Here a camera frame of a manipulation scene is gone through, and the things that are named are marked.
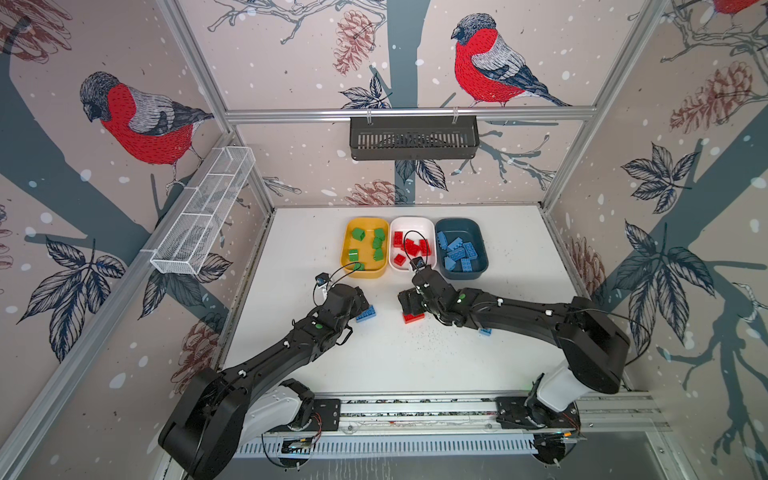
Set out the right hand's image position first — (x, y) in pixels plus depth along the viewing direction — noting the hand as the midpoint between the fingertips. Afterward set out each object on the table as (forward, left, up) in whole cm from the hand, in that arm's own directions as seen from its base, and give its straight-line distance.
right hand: (407, 295), depth 87 cm
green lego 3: (+24, +12, -5) cm, 27 cm away
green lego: (+27, +19, -4) cm, 34 cm away
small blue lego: (+15, -14, -5) cm, 21 cm away
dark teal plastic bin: (+30, -22, -5) cm, 38 cm away
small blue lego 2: (-7, -23, -7) cm, 25 cm away
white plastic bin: (+29, -1, -8) cm, 30 cm away
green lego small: (+18, +20, -5) cm, 27 cm away
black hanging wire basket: (+53, -1, +21) cm, 57 cm away
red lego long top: (+27, +4, -6) cm, 28 cm away
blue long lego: (+21, -17, -6) cm, 27 cm away
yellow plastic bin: (+23, +17, -7) cm, 29 cm away
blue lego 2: (+25, -17, -6) cm, 31 cm away
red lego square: (+23, -6, -6) cm, 25 cm away
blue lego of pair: (-3, +12, -6) cm, 14 cm away
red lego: (+23, -1, -6) cm, 24 cm away
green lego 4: (+13, +17, -5) cm, 22 cm away
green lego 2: (+28, +11, -5) cm, 31 cm away
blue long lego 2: (+16, -20, -6) cm, 26 cm away
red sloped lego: (+17, +3, -6) cm, 19 cm away
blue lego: (+25, -12, -5) cm, 29 cm away
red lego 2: (-4, -1, -7) cm, 8 cm away
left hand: (-2, +16, +1) cm, 16 cm away
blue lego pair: (+22, -22, -6) cm, 32 cm away
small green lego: (+20, +11, -6) cm, 24 cm away
